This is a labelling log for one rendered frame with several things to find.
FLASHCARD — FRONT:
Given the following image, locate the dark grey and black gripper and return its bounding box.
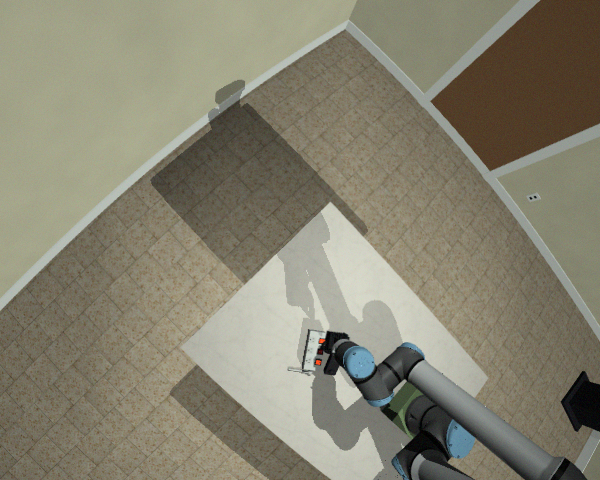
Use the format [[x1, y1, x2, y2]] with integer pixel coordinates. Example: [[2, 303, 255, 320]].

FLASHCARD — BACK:
[[320, 331, 350, 354]]

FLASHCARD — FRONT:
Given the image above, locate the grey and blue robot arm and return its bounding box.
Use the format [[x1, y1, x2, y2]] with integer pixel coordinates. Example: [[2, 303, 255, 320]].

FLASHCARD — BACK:
[[324, 339, 587, 480]]

